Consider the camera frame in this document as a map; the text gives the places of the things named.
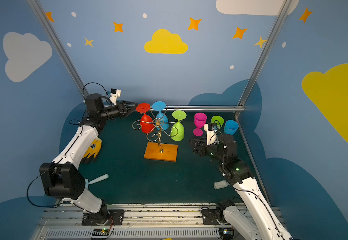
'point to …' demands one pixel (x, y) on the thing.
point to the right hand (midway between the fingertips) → (197, 137)
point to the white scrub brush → (221, 184)
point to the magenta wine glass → (200, 119)
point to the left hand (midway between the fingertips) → (136, 104)
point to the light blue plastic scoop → (105, 176)
